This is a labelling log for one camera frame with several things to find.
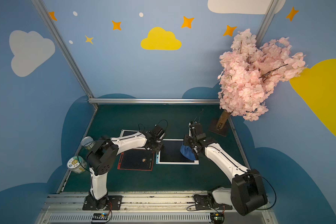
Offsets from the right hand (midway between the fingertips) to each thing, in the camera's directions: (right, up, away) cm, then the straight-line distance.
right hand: (188, 136), depth 88 cm
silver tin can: (-67, -4, +4) cm, 68 cm away
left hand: (-20, -7, +8) cm, 22 cm away
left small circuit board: (-49, -42, -15) cm, 66 cm away
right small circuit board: (+14, -42, -15) cm, 47 cm away
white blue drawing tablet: (-12, -12, +5) cm, 18 cm away
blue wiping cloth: (-1, -9, -3) cm, 10 cm away
